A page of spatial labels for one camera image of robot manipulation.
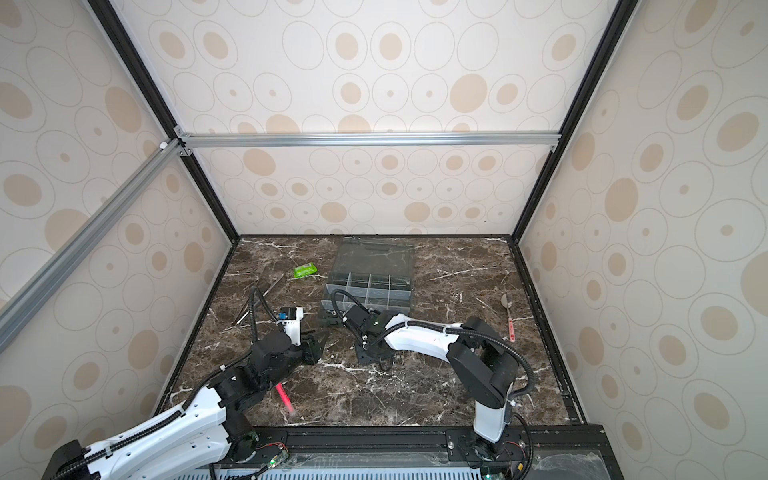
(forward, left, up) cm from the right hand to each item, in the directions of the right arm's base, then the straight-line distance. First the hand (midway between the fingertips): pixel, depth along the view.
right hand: (368, 356), depth 87 cm
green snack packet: (+33, +25, 0) cm, 41 cm away
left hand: (+1, +9, +14) cm, 16 cm away
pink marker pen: (-11, +22, -1) cm, 25 cm away
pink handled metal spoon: (+19, -46, -1) cm, 50 cm away
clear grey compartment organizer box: (+35, -1, -4) cm, 35 cm away
